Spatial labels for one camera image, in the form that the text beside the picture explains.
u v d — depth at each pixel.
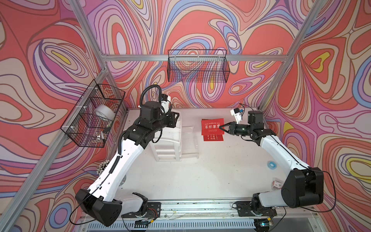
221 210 0.75
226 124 0.78
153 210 0.72
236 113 0.75
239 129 0.71
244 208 0.73
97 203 0.37
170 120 0.60
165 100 0.58
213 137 1.01
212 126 0.82
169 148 0.78
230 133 0.71
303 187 0.42
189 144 0.98
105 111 0.74
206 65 0.97
